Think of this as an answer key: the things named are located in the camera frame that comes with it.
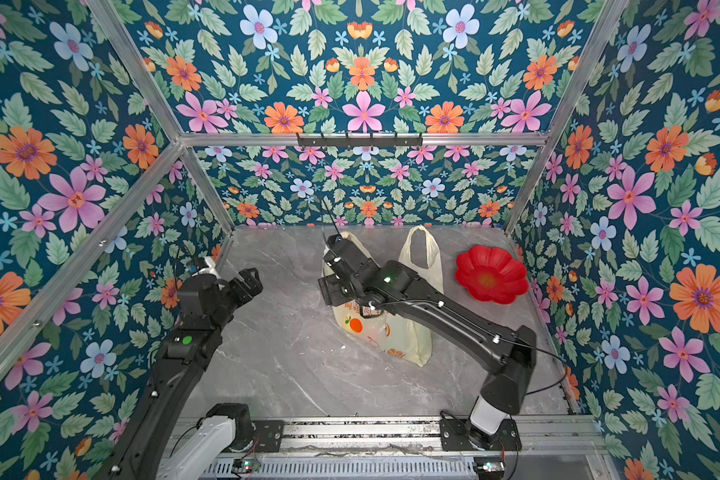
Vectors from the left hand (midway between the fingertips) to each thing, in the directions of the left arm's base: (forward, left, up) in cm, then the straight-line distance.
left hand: (247, 268), depth 73 cm
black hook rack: (+41, -30, +10) cm, 51 cm away
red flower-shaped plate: (+14, -75, -29) cm, 82 cm away
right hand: (-5, -22, 0) cm, 22 cm away
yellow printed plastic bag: (-13, -39, -19) cm, 45 cm away
